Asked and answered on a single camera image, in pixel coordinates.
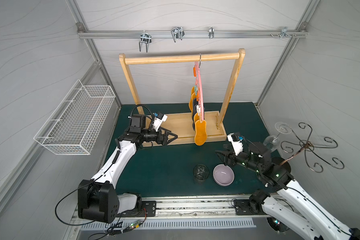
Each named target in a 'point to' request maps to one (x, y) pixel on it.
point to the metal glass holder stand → (308, 146)
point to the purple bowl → (223, 175)
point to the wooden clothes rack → (178, 126)
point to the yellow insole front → (201, 134)
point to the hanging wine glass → (283, 127)
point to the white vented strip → (172, 223)
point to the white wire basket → (77, 123)
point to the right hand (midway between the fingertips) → (220, 147)
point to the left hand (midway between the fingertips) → (173, 135)
